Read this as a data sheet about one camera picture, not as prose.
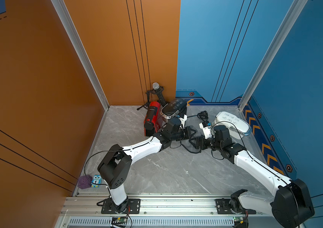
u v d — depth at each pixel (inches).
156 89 39.3
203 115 44.0
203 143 28.0
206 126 28.5
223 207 28.5
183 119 29.9
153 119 34.8
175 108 34.3
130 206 28.8
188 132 28.0
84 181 30.4
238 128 30.8
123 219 28.2
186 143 30.8
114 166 18.1
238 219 28.5
